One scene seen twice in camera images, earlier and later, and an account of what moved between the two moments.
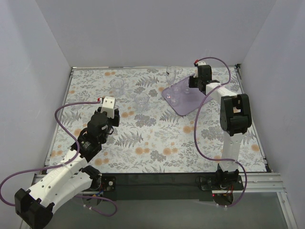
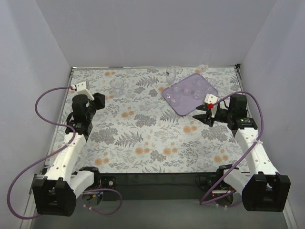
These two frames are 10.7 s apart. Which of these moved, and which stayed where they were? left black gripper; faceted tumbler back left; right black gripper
Moved: right black gripper; left black gripper
Stayed: faceted tumbler back left
